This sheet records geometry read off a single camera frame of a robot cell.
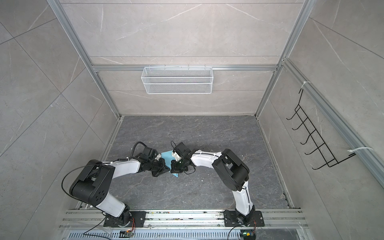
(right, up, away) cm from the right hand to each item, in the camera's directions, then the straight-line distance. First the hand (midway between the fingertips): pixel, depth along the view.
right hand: (171, 171), depth 89 cm
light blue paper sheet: (-3, +7, +8) cm, 11 cm away
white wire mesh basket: (+3, +59, +12) cm, 60 cm away
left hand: (0, +2, +2) cm, 3 cm away
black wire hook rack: (+71, +13, -28) cm, 77 cm away
